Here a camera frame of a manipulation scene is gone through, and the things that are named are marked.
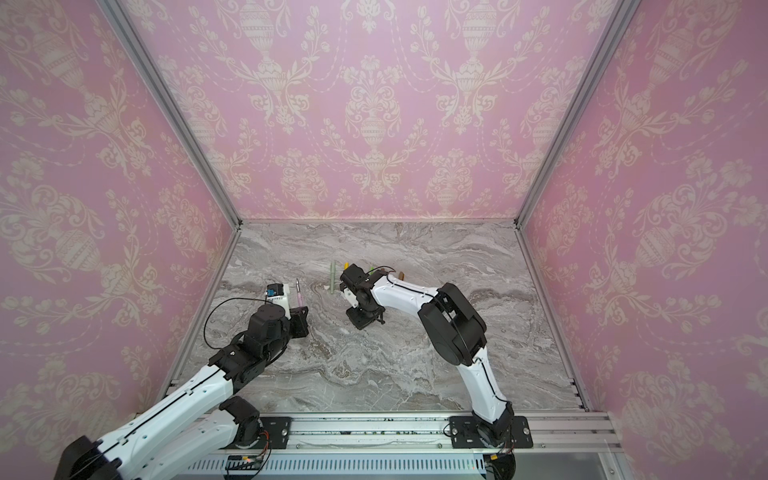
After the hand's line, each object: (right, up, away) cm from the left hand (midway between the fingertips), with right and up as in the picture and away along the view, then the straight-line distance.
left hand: (309, 310), depth 82 cm
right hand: (+13, -6, +11) cm, 18 cm away
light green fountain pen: (+2, +7, +23) cm, 24 cm away
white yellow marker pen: (+6, +11, +26) cm, 29 cm away
